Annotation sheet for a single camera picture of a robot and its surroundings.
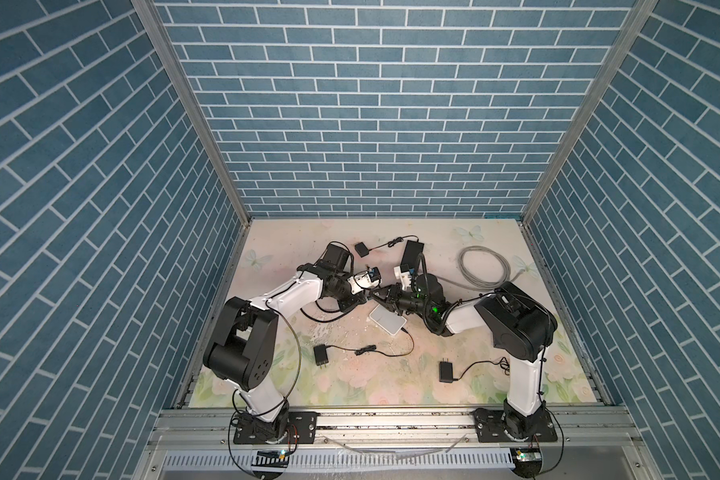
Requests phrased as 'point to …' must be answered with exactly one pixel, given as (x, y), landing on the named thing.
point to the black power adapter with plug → (446, 374)
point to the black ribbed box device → (411, 254)
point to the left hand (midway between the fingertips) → (361, 295)
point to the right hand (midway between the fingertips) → (368, 292)
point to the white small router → (387, 320)
